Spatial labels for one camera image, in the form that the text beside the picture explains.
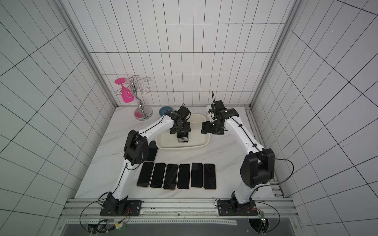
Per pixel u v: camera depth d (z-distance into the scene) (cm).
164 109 114
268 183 49
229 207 72
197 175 85
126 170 61
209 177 84
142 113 114
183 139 97
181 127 85
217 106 67
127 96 108
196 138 98
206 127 75
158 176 84
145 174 83
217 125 70
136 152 58
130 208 72
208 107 112
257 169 44
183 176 83
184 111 79
